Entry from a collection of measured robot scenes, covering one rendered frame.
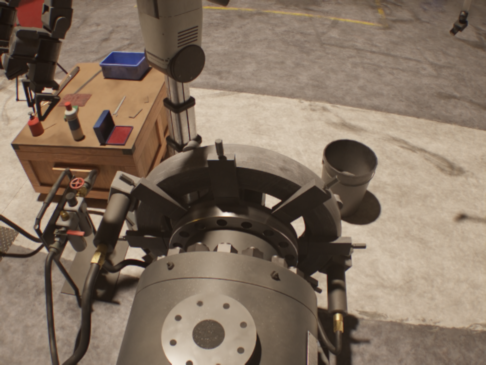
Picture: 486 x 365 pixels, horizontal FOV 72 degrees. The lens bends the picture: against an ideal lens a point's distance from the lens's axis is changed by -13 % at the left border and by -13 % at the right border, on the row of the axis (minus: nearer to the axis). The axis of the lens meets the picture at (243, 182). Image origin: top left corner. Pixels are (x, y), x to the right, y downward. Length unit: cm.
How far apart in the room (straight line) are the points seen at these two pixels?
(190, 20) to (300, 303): 98
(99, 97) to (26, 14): 249
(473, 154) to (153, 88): 244
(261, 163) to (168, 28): 57
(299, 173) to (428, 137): 211
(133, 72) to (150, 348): 199
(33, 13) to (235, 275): 429
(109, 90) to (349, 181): 161
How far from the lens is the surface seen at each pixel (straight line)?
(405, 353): 197
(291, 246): 126
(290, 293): 102
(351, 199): 218
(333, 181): 111
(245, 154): 112
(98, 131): 206
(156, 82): 257
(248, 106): 309
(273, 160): 113
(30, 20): 487
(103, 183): 233
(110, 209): 128
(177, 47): 139
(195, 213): 122
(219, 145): 103
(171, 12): 132
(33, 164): 249
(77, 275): 217
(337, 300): 144
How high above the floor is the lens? 172
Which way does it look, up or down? 45 degrees down
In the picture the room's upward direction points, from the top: straight up
